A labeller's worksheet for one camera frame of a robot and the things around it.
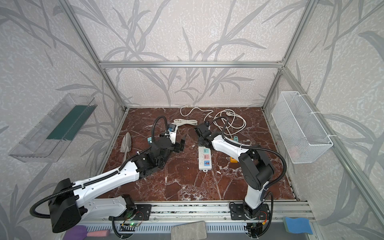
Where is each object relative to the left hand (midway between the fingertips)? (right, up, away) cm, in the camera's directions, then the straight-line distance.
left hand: (181, 129), depth 76 cm
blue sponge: (+55, -44, -8) cm, 71 cm away
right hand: (+12, -5, +18) cm, 22 cm away
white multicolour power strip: (+13, -19, +13) cm, 26 cm away
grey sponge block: (+8, -45, -10) cm, 47 cm away
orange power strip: (+30, -20, +13) cm, 38 cm away
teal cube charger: (-24, -8, +23) cm, 34 cm away
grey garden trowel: (-40, -12, +22) cm, 47 cm away
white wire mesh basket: (+53, -3, -15) cm, 55 cm away
